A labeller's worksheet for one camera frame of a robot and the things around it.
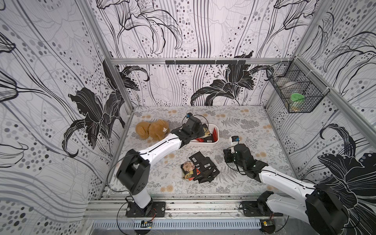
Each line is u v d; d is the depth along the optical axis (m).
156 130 0.93
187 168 0.86
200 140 0.95
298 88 0.78
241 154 0.65
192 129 0.65
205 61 0.91
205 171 0.83
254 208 0.68
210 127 0.99
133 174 0.44
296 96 0.79
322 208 0.40
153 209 0.73
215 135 0.96
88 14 0.71
